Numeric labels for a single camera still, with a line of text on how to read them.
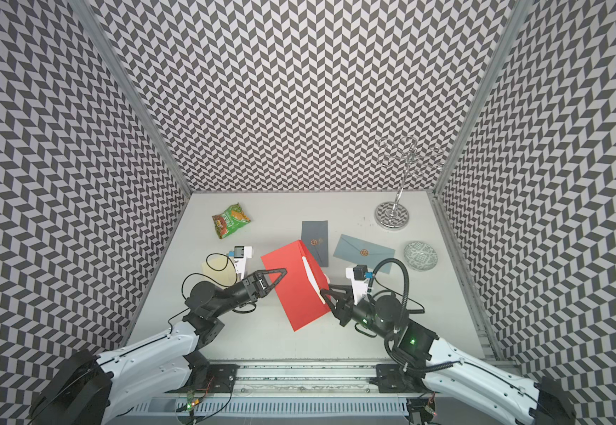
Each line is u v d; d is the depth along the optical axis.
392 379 0.72
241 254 0.65
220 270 0.66
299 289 0.68
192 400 0.67
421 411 0.67
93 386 0.40
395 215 1.08
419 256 0.96
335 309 0.64
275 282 0.67
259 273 0.67
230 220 1.05
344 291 0.68
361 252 0.99
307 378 0.75
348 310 0.61
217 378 0.72
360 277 0.61
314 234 1.05
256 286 0.64
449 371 0.50
